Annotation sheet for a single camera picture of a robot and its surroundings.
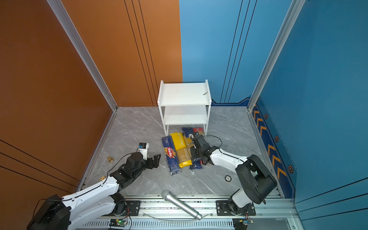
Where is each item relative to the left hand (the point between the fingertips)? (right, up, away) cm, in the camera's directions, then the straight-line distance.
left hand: (155, 152), depth 86 cm
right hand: (+23, +1, +5) cm, 24 cm away
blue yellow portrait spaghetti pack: (+24, -7, -1) cm, 25 cm away
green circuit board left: (-16, -31, -15) cm, 38 cm away
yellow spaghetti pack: (+16, +1, +6) cm, 17 cm away
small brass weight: (-29, -5, +3) cm, 30 cm away
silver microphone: (+10, -20, -11) cm, 25 cm away
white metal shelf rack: (+17, +29, -9) cm, 35 cm away
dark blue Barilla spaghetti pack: (+9, -2, +3) cm, 10 cm away
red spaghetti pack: (+28, +12, +17) cm, 35 cm away
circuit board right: (+46, -31, -16) cm, 58 cm away
